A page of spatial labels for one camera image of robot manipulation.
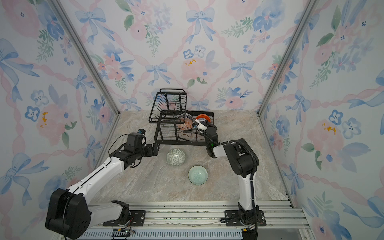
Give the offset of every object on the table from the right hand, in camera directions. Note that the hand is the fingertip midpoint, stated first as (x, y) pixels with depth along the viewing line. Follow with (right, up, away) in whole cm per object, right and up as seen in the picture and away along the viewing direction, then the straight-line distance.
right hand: (209, 119), depth 97 cm
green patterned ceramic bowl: (-22, -25, -3) cm, 33 cm away
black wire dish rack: (-28, +6, +12) cm, 31 cm away
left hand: (-34, -17, -11) cm, 39 cm away
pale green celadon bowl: (-8, -33, -12) cm, 36 cm away
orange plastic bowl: (-4, +2, +6) cm, 8 cm away
